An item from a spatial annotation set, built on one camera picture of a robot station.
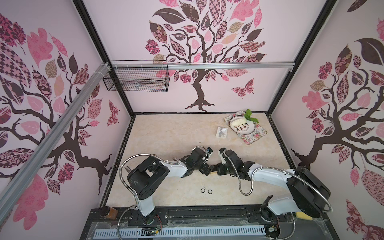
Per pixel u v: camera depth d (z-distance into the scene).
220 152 0.83
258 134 1.07
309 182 0.45
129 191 0.49
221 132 1.04
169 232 0.70
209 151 0.80
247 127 1.10
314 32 0.77
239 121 1.11
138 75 0.95
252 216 0.73
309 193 0.43
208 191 0.81
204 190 0.82
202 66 0.93
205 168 0.81
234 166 0.66
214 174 0.85
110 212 0.68
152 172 0.53
